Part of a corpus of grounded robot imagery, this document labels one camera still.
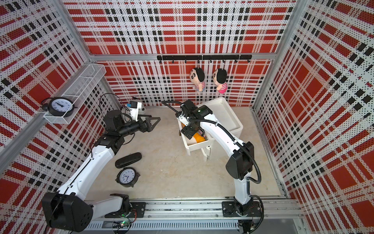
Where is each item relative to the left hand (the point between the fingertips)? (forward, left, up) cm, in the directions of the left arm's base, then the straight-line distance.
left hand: (157, 117), depth 74 cm
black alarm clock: (-21, +20, -27) cm, 40 cm away
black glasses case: (-11, +22, -27) cm, 37 cm away
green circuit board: (-43, +17, -29) cm, 55 cm away
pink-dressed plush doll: (+33, -36, +1) cm, 49 cm away
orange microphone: (-5, -21, -11) cm, 24 cm away
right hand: (0, -19, -11) cm, 22 cm away
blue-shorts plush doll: (+31, -21, +3) cm, 37 cm away
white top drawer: (-10, -17, -9) cm, 22 cm away
